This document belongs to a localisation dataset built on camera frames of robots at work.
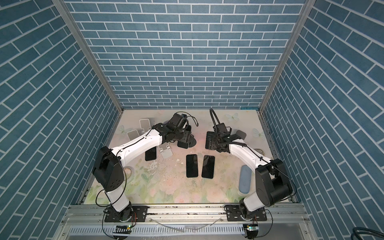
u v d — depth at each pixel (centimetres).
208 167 89
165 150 94
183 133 77
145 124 105
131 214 68
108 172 45
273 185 44
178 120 67
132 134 94
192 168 89
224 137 68
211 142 82
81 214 76
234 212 74
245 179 85
